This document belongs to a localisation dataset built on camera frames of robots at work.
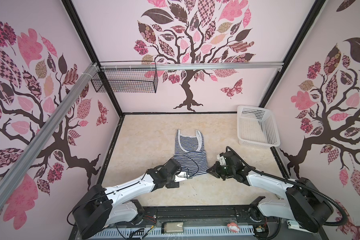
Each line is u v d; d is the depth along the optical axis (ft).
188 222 2.38
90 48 2.67
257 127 3.63
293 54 2.81
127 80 4.00
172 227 2.23
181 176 2.34
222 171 2.56
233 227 2.19
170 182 2.37
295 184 1.49
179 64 3.05
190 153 3.14
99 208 1.32
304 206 1.36
